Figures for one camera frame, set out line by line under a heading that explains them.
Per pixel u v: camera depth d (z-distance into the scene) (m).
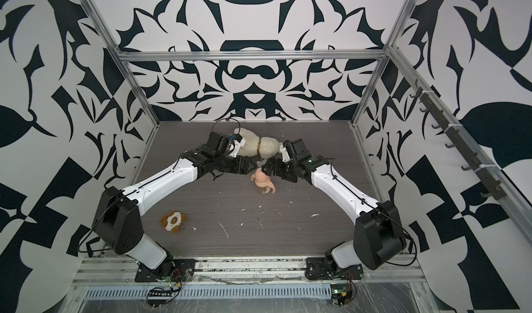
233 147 0.70
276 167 0.73
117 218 0.43
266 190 0.92
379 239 0.42
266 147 0.99
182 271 0.74
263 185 0.86
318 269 0.74
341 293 0.71
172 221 0.83
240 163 0.73
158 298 0.72
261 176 0.84
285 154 0.76
